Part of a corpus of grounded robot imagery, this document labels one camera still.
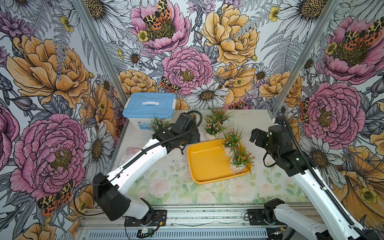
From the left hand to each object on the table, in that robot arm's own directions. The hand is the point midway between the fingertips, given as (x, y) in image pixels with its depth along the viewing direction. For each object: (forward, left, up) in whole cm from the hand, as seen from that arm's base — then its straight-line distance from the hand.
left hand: (194, 140), depth 77 cm
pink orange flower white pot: (+4, -21, -9) cm, 23 cm away
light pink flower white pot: (+15, -11, -8) cm, 21 cm away
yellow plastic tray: (-1, -8, -23) cm, 25 cm away
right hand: (-1, -31, +4) cm, 31 cm away
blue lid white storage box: (+30, +36, -6) cm, 47 cm away
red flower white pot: (+26, -19, -9) cm, 34 cm away
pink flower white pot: (+20, +24, -10) cm, 33 cm away
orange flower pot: (-7, -24, -7) cm, 26 cm away
